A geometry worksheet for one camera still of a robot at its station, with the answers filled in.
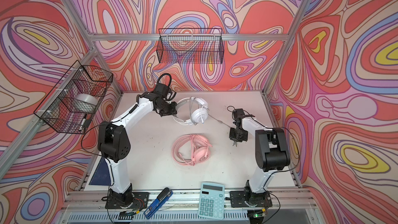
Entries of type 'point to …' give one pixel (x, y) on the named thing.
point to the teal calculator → (211, 201)
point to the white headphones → (199, 111)
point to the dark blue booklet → (102, 176)
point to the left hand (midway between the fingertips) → (179, 110)
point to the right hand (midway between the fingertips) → (236, 142)
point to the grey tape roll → (87, 98)
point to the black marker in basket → (83, 122)
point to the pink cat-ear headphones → (191, 149)
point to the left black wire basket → (72, 104)
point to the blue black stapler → (164, 195)
